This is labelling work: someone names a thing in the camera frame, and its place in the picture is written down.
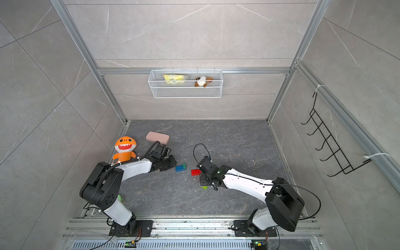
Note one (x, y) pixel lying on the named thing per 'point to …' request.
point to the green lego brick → (184, 165)
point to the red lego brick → (195, 172)
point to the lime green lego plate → (205, 187)
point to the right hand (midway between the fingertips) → (204, 179)
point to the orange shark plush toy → (124, 146)
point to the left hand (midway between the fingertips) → (177, 160)
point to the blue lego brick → (179, 168)
